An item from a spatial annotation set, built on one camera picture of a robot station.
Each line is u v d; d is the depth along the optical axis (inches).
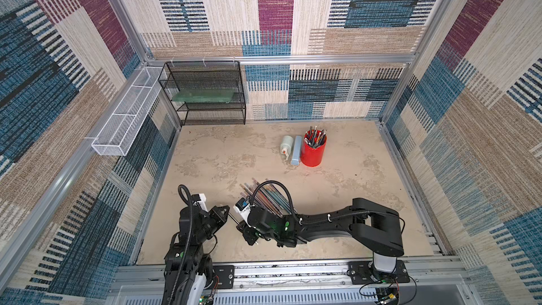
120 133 36.7
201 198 29.1
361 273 28.9
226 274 29.2
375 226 18.8
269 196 36.3
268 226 23.9
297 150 40.0
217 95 38.1
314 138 37.4
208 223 26.6
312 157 38.0
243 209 27.5
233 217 30.7
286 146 40.0
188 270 20.9
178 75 40.1
